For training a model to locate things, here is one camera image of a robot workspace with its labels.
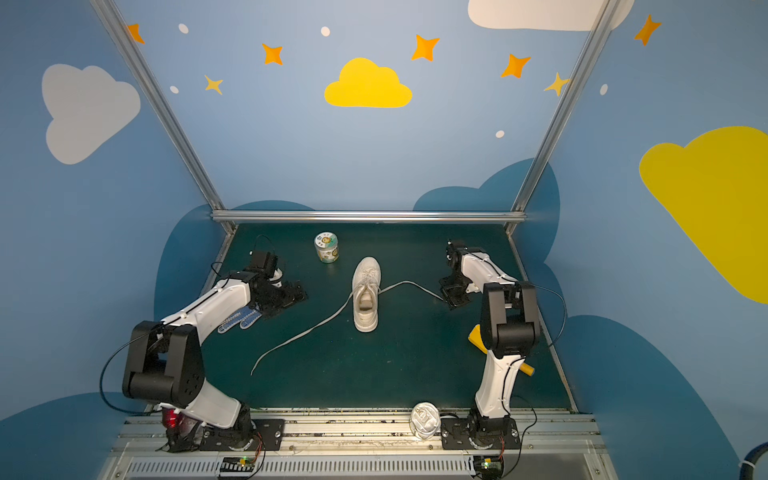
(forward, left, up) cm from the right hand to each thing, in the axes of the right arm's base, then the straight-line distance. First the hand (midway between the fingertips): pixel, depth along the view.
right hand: (447, 296), depth 97 cm
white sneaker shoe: (0, +27, +6) cm, 27 cm away
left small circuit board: (-48, +55, -6) cm, 73 cm away
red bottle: (-40, +72, +1) cm, 82 cm away
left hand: (-7, +48, +4) cm, 49 cm away
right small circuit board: (-45, -8, -7) cm, 46 cm away
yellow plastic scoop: (-12, -9, -4) cm, 16 cm away
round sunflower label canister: (+17, +43, +4) cm, 46 cm away
